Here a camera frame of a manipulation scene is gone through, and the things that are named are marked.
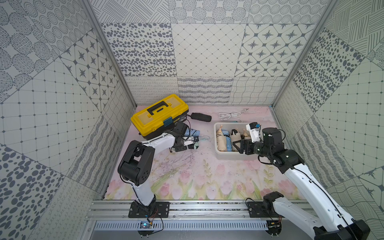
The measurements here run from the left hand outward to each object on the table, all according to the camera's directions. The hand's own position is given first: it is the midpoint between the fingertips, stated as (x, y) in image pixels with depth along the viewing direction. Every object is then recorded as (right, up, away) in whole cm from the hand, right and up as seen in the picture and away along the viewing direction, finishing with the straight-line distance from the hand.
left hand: (181, 139), depth 96 cm
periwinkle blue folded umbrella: (+7, +4, +6) cm, 10 cm away
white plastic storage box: (+31, -8, -9) cm, 34 cm away
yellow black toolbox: (-12, +14, -5) cm, 19 cm away
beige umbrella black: (+35, +3, -3) cm, 35 cm away
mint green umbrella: (+13, 0, +6) cm, 15 cm away
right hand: (+32, +1, -20) cm, 38 cm away
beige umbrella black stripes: (+25, +1, -9) cm, 27 cm away
